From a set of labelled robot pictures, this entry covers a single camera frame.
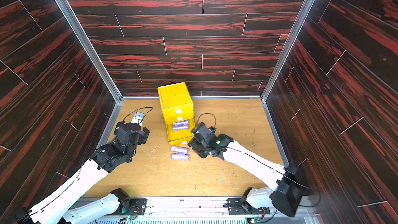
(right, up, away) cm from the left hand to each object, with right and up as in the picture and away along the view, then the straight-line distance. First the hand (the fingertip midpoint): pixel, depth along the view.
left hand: (135, 125), depth 73 cm
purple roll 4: (+19, -19, +15) cm, 31 cm away
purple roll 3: (+19, -16, +18) cm, 30 cm away
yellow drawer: (+16, +3, +20) cm, 26 cm away
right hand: (+27, -10, +5) cm, 29 cm away
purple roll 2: (+18, -4, +27) cm, 33 cm away
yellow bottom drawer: (+18, -7, +27) cm, 33 cm away
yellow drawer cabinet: (+18, +7, +14) cm, 24 cm away
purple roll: (+20, -1, +29) cm, 35 cm away
